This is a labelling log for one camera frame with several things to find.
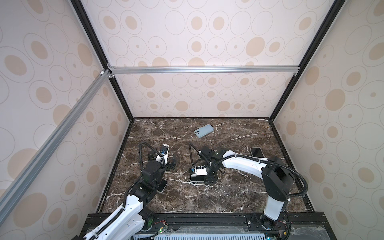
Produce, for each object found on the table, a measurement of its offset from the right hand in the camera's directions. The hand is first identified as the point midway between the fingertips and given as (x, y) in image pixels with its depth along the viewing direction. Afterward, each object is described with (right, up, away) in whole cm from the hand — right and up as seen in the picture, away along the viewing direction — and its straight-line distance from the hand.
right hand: (206, 174), depth 87 cm
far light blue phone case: (0, +26, +26) cm, 36 cm away
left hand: (-20, +16, -11) cm, 28 cm away
